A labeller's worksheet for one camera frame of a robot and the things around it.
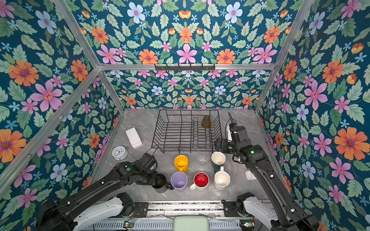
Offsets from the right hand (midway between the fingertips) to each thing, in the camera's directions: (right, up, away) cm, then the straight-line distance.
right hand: (222, 142), depth 75 cm
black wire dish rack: (-22, +4, +30) cm, 37 cm away
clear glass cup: (-9, -13, +16) cm, 22 cm away
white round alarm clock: (-63, -9, +16) cm, 66 cm away
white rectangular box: (-58, 0, +24) cm, 62 cm away
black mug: (-33, -23, 0) cm, 40 cm away
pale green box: (-16, -37, -8) cm, 42 cm away
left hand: (-34, -20, +1) cm, 39 cm away
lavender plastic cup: (-24, -23, +7) cm, 34 cm away
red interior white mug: (-11, -24, +7) cm, 27 cm away
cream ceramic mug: (+1, -22, +6) cm, 23 cm away
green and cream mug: (0, -12, +14) cm, 19 cm away
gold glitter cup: (-6, +11, +27) cm, 30 cm away
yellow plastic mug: (-23, -15, +14) cm, 31 cm away
